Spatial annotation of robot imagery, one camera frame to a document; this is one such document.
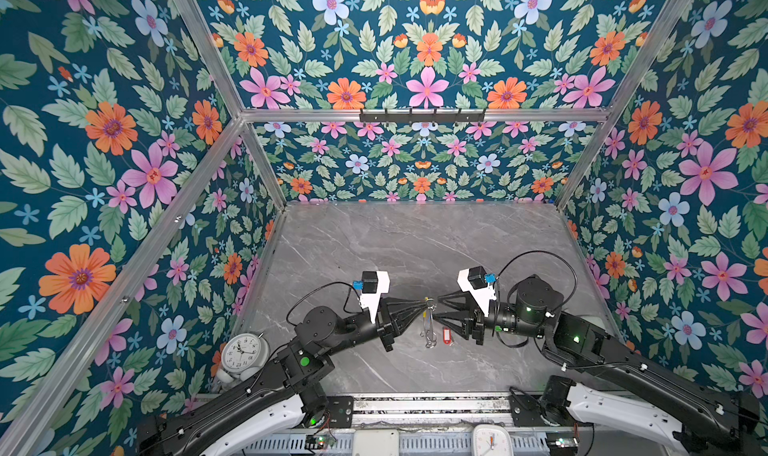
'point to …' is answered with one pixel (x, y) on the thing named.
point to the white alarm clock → (242, 356)
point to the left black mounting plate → (340, 410)
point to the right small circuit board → (562, 444)
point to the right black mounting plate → (526, 411)
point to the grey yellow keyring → (429, 333)
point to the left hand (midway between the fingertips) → (427, 308)
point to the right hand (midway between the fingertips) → (438, 306)
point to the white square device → (376, 442)
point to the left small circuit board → (319, 442)
